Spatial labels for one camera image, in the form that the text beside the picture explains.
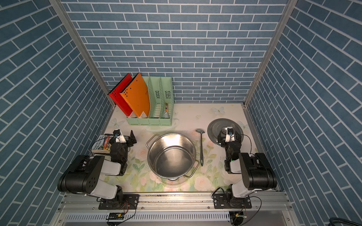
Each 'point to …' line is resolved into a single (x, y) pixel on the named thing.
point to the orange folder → (137, 93)
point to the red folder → (115, 94)
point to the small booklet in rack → (167, 115)
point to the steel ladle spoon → (201, 131)
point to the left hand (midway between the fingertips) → (128, 131)
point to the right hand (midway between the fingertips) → (230, 132)
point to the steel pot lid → (220, 125)
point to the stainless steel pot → (172, 156)
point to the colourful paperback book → (102, 144)
